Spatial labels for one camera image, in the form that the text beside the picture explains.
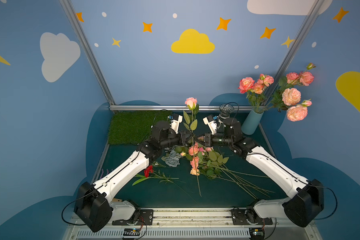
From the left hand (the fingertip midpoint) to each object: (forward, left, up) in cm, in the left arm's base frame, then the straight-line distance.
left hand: (194, 132), depth 71 cm
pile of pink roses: (-3, -9, -26) cm, 28 cm away
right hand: (-1, -1, -3) cm, 3 cm away
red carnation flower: (-11, +25, -27) cm, 38 cm away
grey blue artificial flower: (-1, +12, -25) cm, 28 cm away
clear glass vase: (+31, -24, -14) cm, 42 cm away
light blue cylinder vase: (+23, -41, -16) cm, 50 cm away
